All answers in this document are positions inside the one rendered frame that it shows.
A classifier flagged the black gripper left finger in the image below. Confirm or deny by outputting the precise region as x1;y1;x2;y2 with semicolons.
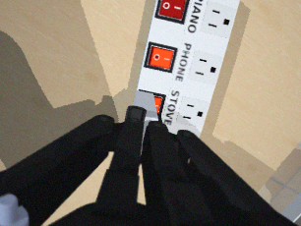
0;90;147;226

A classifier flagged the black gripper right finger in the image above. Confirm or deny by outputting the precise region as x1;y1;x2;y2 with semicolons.
140;92;298;226

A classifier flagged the white power strip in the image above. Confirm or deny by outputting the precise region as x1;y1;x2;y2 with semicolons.
136;0;240;137

